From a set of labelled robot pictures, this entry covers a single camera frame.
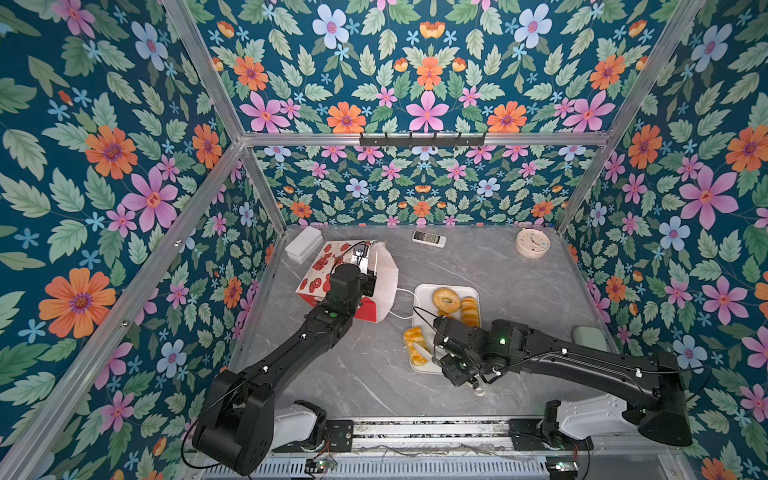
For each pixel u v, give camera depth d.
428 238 1.15
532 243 1.11
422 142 0.93
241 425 0.40
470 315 0.94
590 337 0.88
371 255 0.91
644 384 0.41
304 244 1.11
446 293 0.98
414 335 0.83
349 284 0.61
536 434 0.72
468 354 0.53
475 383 0.64
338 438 0.73
